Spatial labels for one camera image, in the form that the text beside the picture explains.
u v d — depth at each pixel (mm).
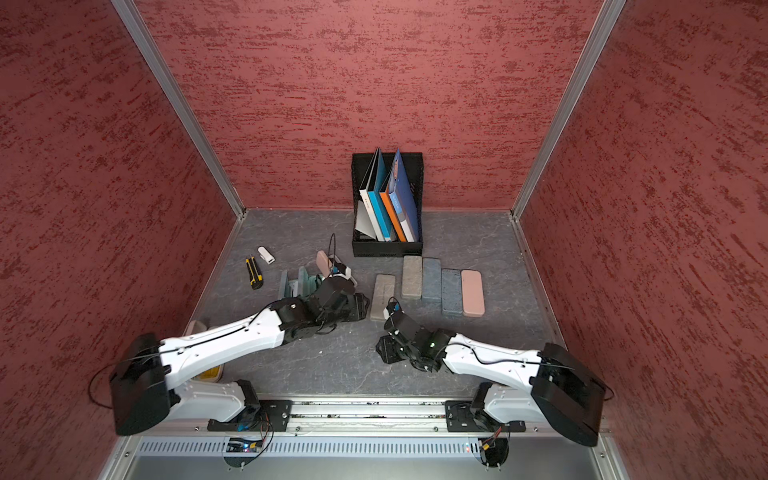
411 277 977
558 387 413
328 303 591
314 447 775
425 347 607
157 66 795
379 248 1010
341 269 734
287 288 903
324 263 987
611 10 706
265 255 1033
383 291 947
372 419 757
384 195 860
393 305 762
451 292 945
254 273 1002
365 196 873
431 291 947
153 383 392
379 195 873
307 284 960
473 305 926
